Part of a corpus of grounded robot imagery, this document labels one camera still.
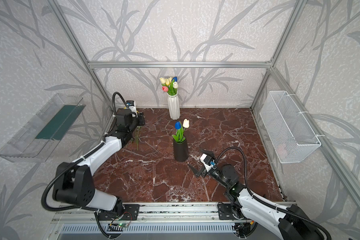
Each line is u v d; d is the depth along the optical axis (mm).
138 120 783
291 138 614
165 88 841
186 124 739
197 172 662
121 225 705
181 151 847
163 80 868
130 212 725
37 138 642
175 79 923
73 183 426
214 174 664
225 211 731
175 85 902
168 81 927
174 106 1040
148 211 753
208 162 608
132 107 739
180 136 789
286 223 427
